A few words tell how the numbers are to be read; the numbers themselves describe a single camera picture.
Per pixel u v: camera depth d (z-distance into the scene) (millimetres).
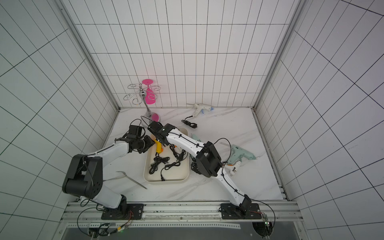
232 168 852
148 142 837
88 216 711
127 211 711
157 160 876
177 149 949
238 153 923
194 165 866
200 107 1175
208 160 560
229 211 709
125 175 854
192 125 1067
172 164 877
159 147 921
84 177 449
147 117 1072
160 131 666
